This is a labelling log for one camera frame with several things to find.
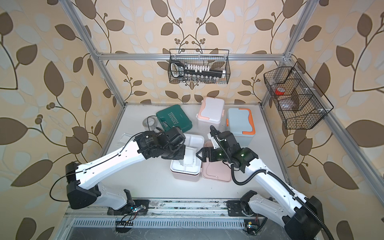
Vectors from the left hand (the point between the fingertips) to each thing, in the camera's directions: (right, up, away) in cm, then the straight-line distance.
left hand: (183, 152), depth 70 cm
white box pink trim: (+15, +20, +26) cm, 37 cm away
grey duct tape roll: (-28, +13, +38) cm, 49 cm away
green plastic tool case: (-11, +18, +36) cm, 41 cm away
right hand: (+10, -2, +5) cm, 11 cm away
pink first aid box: (+18, -12, +7) cm, 22 cm away
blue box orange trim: (+34, +12, +21) cm, 42 cm away
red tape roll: (+52, +31, +10) cm, 62 cm away
